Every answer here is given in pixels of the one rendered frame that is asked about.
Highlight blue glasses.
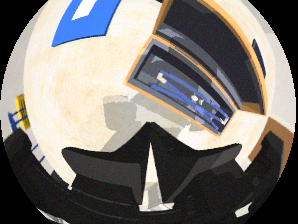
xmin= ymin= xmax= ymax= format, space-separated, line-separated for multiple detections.
xmin=150 ymin=70 xmax=229 ymax=129

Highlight blue notebook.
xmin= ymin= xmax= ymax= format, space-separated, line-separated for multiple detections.
xmin=51 ymin=0 xmax=121 ymax=47

